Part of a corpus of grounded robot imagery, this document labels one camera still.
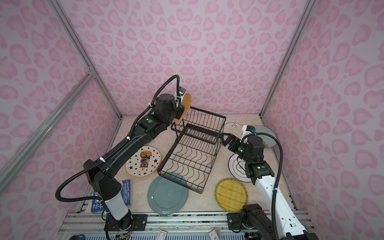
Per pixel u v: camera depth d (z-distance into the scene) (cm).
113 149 48
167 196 84
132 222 72
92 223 75
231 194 82
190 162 92
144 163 93
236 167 92
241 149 64
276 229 39
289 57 85
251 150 56
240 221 73
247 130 68
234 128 111
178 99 61
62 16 71
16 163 53
